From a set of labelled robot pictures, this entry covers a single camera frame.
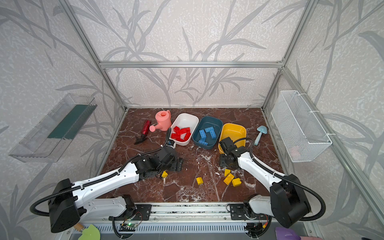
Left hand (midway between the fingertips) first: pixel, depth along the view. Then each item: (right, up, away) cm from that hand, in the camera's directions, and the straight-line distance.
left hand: (178, 157), depth 80 cm
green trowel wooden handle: (-39, -32, -12) cm, 52 cm away
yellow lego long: (+28, -14, +4) cm, 31 cm away
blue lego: (+13, +11, +19) cm, 25 cm away
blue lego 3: (+13, +6, +19) cm, 24 cm away
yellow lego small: (+27, -10, +6) cm, 29 cm away
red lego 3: (-6, +9, +22) cm, 24 cm away
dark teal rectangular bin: (+15, +19, +28) cm, 37 cm away
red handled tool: (-27, +12, +22) cm, 37 cm away
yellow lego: (+32, -14, +1) cm, 35 cm away
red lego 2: (+3, +9, +21) cm, 23 cm away
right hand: (+27, -2, +8) cm, 28 cm away
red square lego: (-5, +13, +24) cm, 28 cm away
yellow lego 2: (+11, -14, +2) cm, 18 cm away
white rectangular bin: (-1, +14, +25) cm, 29 cm away
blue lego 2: (+20, +12, +25) cm, 34 cm away
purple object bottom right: (+50, -32, -13) cm, 61 cm away
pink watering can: (-13, +20, +20) cm, 31 cm away
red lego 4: (-2, +7, +19) cm, 20 cm away
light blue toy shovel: (+56, +14, +25) cm, 62 cm away
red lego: (+1, +13, +22) cm, 25 cm away
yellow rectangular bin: (+36, +11, +23) cm, 45 cm away
